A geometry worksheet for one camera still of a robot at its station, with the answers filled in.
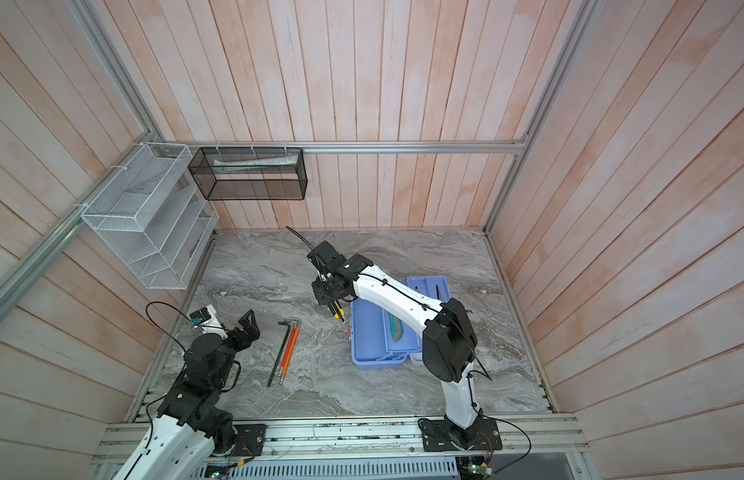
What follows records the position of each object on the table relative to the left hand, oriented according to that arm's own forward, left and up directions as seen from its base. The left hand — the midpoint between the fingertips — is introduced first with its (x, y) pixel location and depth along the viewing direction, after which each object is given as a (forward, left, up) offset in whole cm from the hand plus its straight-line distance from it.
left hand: (241, 322), depth 80 cm
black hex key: (+3, -9, -14) cm, 17 cm away
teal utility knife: (+2, -43, -6) cm, 43 cm away
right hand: (+9, -21, 0) cm, 23 cm away
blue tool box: (-2, -39, -5) cm, 39 cm away
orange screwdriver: (-3, -11, -14) cm, 18 cm away
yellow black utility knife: (+4, -26, 0) cm, 26 cm away
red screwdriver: (-2, -10, -14) cm, 17 cm away
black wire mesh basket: (+53, +8, +11) cm, 54 cm away
